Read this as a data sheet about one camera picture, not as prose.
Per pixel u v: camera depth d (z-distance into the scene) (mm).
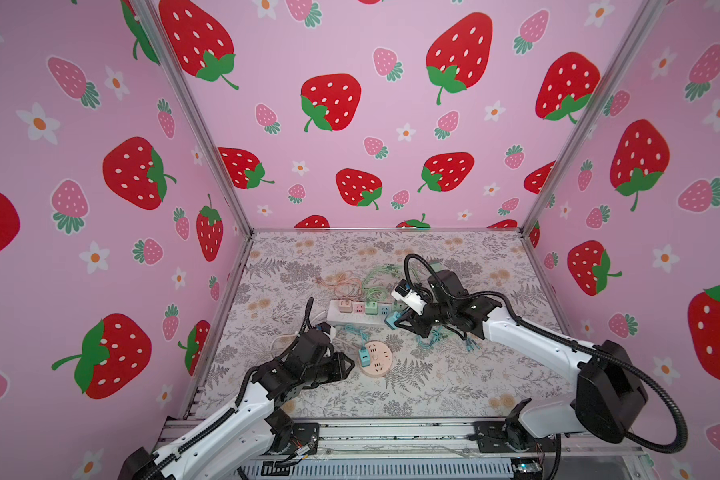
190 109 839
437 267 1093
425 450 731
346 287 1041
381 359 845
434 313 699
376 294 950
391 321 794
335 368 699
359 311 951
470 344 901
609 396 419
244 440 575
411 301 717
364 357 810
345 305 909
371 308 904
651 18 688
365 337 926
